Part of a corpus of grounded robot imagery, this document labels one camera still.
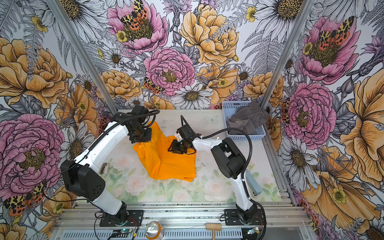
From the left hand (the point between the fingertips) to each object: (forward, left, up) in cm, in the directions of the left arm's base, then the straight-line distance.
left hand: (145, 143), depth 81 cm
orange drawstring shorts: (-5, -6, -15) cm, 17 cm away
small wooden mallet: (-36, -35, -15) cm, 52 cm away
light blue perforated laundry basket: (+44, -54, -17) cm, 71 cm away
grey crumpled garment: (+30, -66, -13) cm, 74 cm away
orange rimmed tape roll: (-38, -9, -6) cm, 39 cm away
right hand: (+1, -12, -14) cm, 18 cm away
